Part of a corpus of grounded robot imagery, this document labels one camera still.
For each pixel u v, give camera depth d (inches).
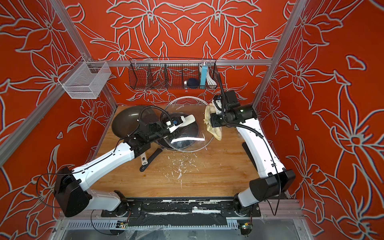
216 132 28.0
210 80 36.4
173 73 39.5
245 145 38.4
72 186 15.5
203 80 35.2
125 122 39.5
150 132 22.4
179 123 23.3
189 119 27.6
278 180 15.2
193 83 36.9
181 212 28.7
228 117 20.3
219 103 25.3
